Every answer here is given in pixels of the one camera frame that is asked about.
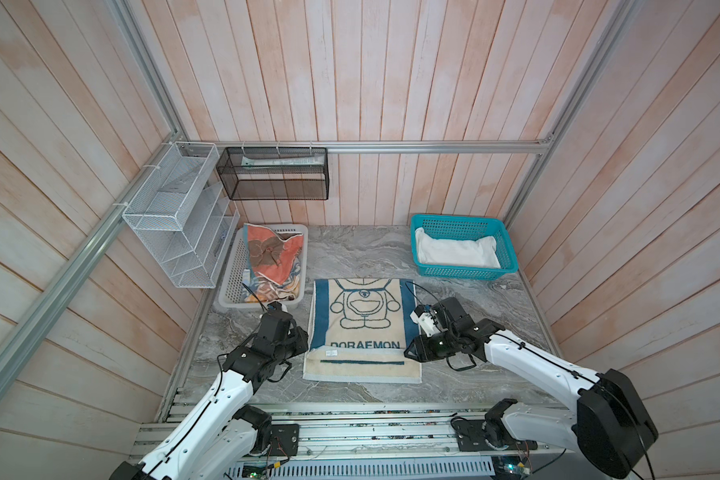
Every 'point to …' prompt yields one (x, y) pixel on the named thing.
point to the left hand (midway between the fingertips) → (304, 342)
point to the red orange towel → (267, 254)
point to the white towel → (467, 252)
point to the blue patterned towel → (359, 330)
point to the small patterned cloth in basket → (265, 289)
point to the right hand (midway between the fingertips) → (410, 351)
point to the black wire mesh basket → (275, 173)
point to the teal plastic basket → (464, 227)
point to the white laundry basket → (232, 284)
